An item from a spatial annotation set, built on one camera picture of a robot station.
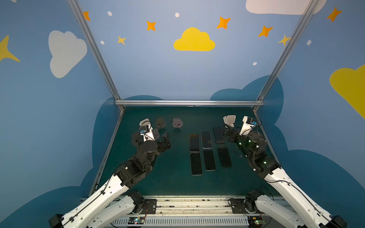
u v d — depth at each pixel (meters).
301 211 0.42
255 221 0.71
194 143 0.99
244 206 0.74
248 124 0.60
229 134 0.65
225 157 0.92
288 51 0.86
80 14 0.71
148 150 0.48
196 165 0.89
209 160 0.93
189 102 1.19
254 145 0.53
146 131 0.56
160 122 1.05
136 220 0.71
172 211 0.73
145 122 1.02
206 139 1.02
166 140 0.62
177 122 1.08
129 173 0.47
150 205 0.75
